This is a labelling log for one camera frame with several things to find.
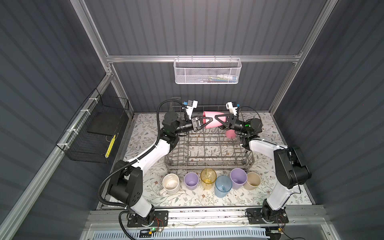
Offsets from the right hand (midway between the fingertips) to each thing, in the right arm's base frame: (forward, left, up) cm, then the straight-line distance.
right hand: (215, 123), depth 72 cm
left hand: (-1, +1, +4) cm, 4 cm away
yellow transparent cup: (-19, +3, -20) cm, 28 cm away
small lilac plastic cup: (-17, +12, -29) cm, 36 cm away
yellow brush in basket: (-10, +50, -3) cm, 51 cm away
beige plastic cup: (-18, -22, -28) cm, 40 cm away
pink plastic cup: (-1, 0, +2) cm, 2 cm away
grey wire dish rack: (+4, +2, -31) cm, 32 cm away
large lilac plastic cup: (-17, -13, -27) cm, 34 cm away
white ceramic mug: (-19, +24, -29) cm, 43 cm away
